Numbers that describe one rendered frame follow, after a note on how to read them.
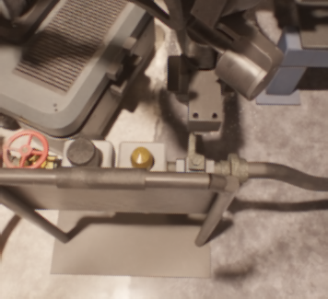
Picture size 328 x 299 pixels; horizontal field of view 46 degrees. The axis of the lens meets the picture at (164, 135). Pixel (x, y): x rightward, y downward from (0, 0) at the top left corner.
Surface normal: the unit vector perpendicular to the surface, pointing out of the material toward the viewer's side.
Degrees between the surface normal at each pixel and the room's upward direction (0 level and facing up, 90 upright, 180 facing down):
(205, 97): 0
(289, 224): 0
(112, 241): 0
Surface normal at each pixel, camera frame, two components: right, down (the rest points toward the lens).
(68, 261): 0.00, -0.41
